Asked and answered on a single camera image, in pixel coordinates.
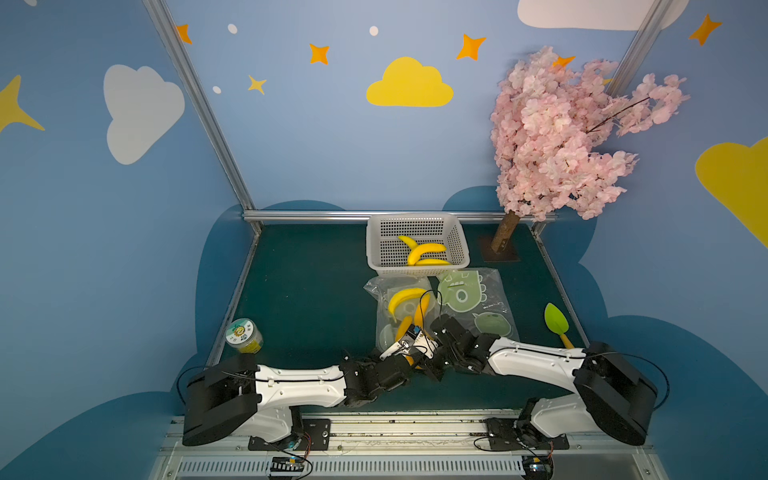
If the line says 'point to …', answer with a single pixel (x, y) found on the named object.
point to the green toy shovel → (558, 323)
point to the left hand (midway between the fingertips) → (395, 352)
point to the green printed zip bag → (476, 298)
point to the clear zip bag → (405, 303)
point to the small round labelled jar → (244, 335)
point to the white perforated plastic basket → (389, 254)
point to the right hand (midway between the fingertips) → (417, 362)
